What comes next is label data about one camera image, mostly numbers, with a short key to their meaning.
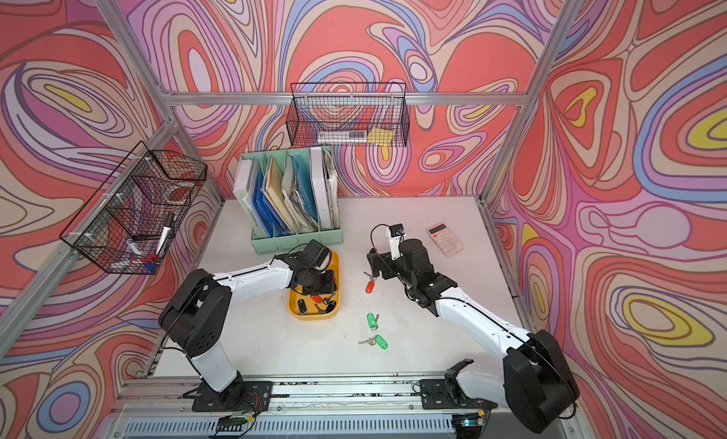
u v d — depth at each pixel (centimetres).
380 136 91
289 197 91
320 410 73
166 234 69
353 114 97
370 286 94
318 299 91
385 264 73
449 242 104
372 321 86
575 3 70
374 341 82
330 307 90
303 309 89
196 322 47
